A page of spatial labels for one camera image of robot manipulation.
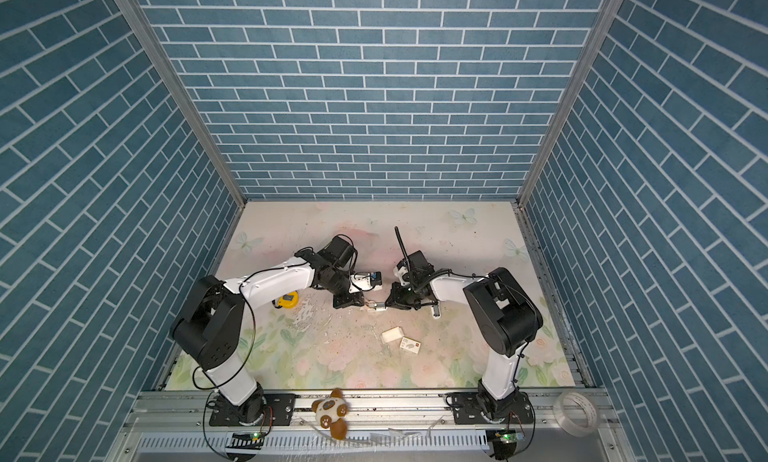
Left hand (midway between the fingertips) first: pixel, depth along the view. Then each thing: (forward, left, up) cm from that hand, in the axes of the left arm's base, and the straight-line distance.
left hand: (361, 296), depth 89 cm
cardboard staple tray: (-10, -9, -5) cm, 15 cm away
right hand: (+1, -7, -4) cm, 8 cm away
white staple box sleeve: (-13, -14, -3) cm, 20 cm away
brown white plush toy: (-29, +6, -2) cm, 30 cm away
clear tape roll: (-32, -51, -3) cm, 60 cm away
